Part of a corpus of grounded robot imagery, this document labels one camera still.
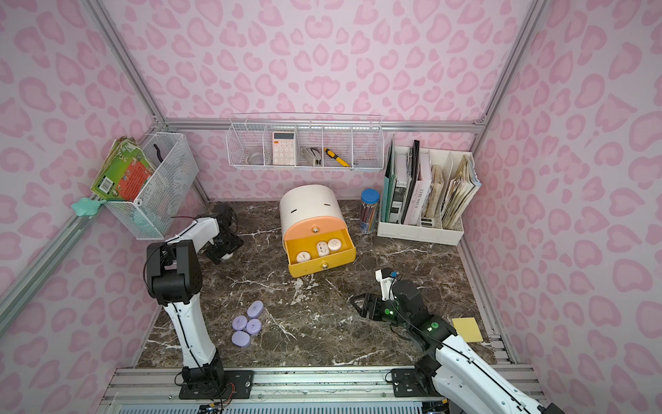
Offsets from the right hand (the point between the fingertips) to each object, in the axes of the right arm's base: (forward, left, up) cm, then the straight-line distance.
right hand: (357, 301), depth 77 cm
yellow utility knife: (+50, +8, +15) cm, 53 cm away
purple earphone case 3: (-5, +33, -9) cm, 34 cm away
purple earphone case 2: (-4, +38, -10) cm, 39 cm away
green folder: (+34, -11, +15) cm, 39 cm away
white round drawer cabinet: (+26, +16, +12) cm, 33 cm away
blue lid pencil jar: (+36, -5, +7) cm, 37 cm away
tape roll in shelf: (+46, +37, +17) cm, 62 cm away
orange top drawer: (+21, +15, +10) cm, 28 cm away
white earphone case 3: (+20, +48, -8) cm, 53 cm away
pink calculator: (+50, +27, +19) cm, 60 cm away
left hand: (+24, +50, -9) cm, 56 cm away
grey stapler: (+44, +15, +19) cm, 50 cm away
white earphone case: (+21, +8, 0) cm, 22 cm away
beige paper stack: (+37, -37, +10) cm, 53 cm away
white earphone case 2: (+16, +18, 0) cm, 24 cm away
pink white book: (+37, -23, +4) cm, 43 cm away
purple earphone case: (+1, +34, -9) cm, 35 cm away
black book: (+43, -21, +17) cm, 51 cm away
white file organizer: (+29, -28, -2) cm, 40 cm away
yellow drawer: (+17, +21, +4) cm, 27 cm away
